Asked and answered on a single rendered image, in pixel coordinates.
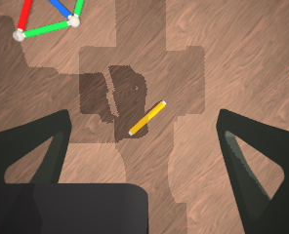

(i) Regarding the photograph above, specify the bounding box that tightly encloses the green rod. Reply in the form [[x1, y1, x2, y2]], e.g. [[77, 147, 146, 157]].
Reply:
[[73, 0, 84, 17], [22, 20, 70, 38]]

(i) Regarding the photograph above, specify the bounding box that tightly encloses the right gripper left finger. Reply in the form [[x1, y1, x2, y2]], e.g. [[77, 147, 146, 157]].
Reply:
[[0, 109, 72, 183]]

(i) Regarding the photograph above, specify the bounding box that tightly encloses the red rod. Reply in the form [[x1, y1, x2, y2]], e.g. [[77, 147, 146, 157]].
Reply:
[[18, 0, 32, 32]]

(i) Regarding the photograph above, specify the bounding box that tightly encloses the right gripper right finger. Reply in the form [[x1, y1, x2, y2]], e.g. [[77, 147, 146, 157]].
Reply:
[[216, 109, 289, 234]]

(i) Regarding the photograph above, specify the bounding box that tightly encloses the blue rod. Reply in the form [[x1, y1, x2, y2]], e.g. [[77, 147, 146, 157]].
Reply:
[[49, 0, 72, 20]]

